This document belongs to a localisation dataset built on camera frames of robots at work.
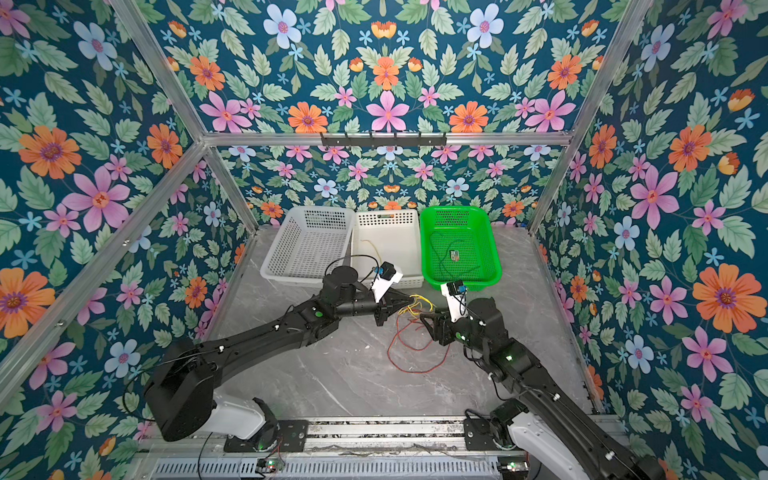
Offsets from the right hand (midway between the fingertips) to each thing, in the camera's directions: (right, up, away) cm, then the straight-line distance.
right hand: (433, 308), depth 76 cm
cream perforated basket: (-13, +21, +37) cm, 45 cm away
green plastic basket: (+14, +18, +39) cm, 45 cm away
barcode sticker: (+11, +13, +35) cm, 39 cm away
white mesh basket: (-44, +19, +39) cm, 62 cm away
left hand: (-5, +3, -4) cm, 7 cm away
